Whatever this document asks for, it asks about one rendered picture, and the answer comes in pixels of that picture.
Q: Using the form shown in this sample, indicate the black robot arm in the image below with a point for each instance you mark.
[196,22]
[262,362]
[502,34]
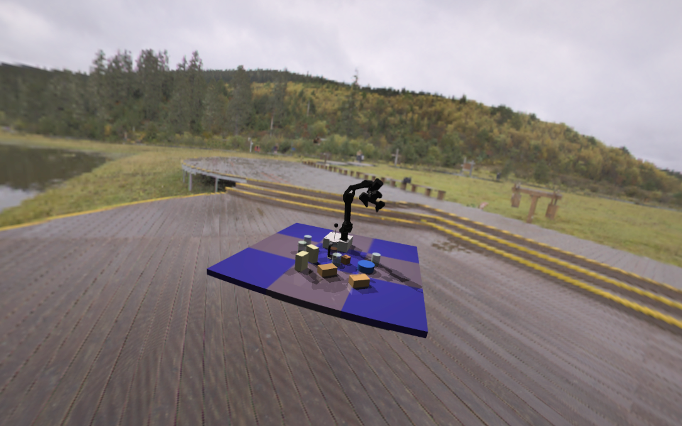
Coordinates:
[348,198]

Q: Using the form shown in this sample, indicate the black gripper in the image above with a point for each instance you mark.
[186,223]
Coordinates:
[364,197]

